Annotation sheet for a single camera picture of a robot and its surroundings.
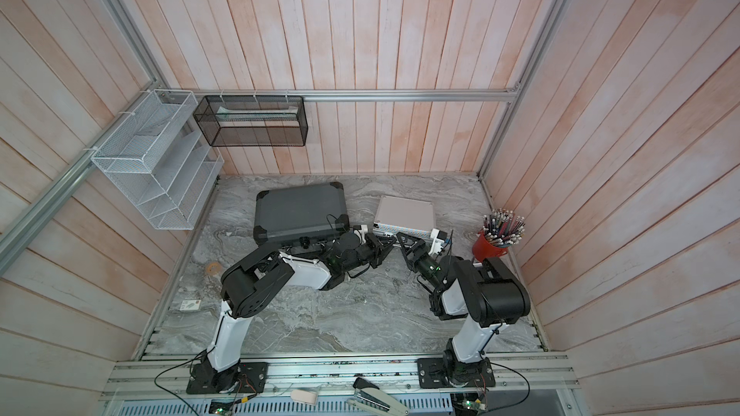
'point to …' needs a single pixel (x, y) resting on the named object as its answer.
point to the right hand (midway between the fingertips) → (397, 240)
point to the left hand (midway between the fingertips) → (400, 243)
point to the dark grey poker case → (300, 213)
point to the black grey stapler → (368, 396)
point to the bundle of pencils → (503, 227)
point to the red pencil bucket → (483, 248)
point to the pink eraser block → (303, 396)
